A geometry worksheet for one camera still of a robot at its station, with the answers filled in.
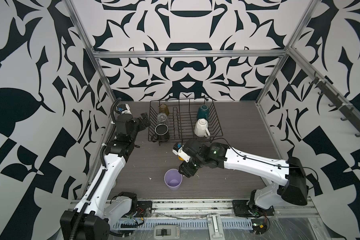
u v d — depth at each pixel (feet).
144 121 2.26
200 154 1.79
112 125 1.80
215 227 2.25
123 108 2.09
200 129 3.03
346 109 1.91
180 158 2.14
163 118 3.16
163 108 3.43
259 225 2.34
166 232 2.17
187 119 3.61
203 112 3.27
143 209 2.39
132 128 2.01
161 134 2.92
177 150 2.13
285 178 1.36
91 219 1.21
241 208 2.44
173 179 2.73
